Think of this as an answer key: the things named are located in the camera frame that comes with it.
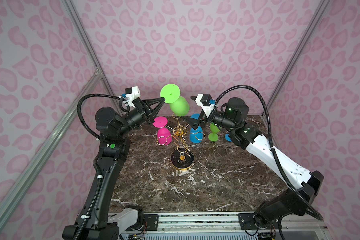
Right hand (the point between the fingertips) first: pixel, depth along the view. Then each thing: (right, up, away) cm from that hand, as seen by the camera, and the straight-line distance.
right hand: (189, 105), depth 59 cm
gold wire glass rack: (-4, -28, +35) cm, 45 cm away
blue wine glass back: (+5, -14, +28) cm, 32 cm away
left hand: (-8, +1, -9) cm, 13 cm away
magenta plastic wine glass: (-11, -13, +11) cm, 21 cm away
